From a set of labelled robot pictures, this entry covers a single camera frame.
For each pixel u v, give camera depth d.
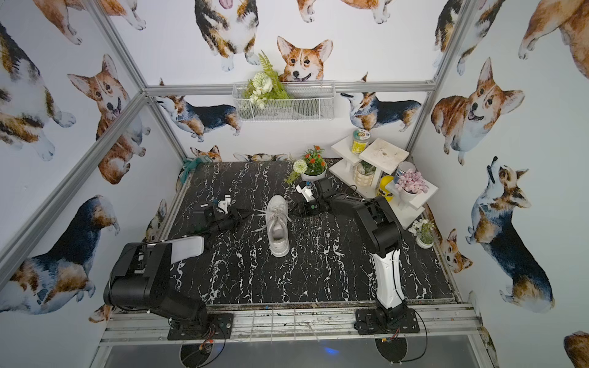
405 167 0.85
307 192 0.92
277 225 0.89
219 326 0.74
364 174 1.07
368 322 0.73
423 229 0.85
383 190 0.99
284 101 0.84
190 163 1.21
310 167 1.02
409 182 0.80
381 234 0.56
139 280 0.46
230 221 0.82
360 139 0.98
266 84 0.77
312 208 0.88
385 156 0.93
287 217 0.93
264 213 1.01
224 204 0.86
